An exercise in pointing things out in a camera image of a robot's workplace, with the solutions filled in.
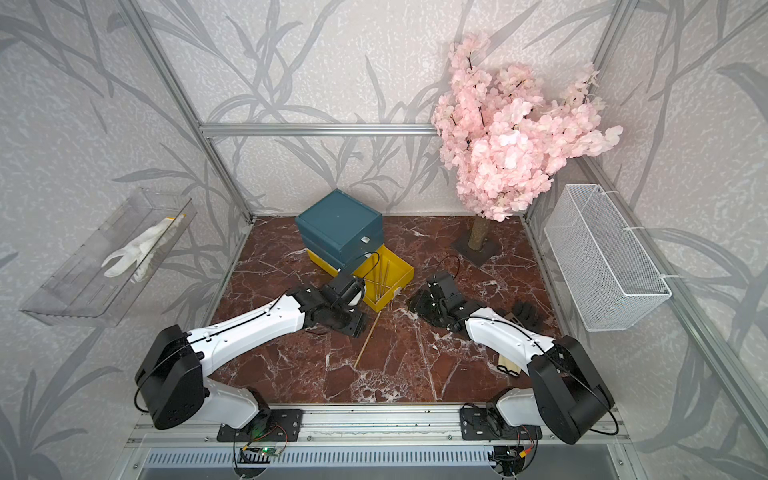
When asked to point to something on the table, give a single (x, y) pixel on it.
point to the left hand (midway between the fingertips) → (359, 325)
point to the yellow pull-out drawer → (397, 273)
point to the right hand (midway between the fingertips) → (410, 303)
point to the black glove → (528, 314)
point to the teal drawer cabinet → (340, 229)
